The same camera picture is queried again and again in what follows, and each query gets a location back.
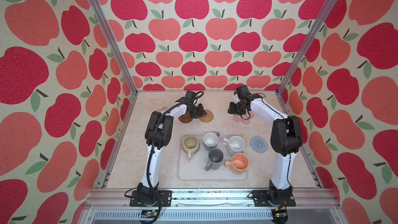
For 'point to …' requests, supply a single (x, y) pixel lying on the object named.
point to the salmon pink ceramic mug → (239, 164)
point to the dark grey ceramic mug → (215, 156)
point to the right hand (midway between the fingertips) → (233, 110)
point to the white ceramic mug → (235, 144)
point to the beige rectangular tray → (194, 169)
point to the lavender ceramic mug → (210, 140)
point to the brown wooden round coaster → (185, 118)
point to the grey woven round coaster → (258, 144)
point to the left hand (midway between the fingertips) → (208, 114)
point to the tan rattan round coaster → (207, 118)
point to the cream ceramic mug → (190, 144)
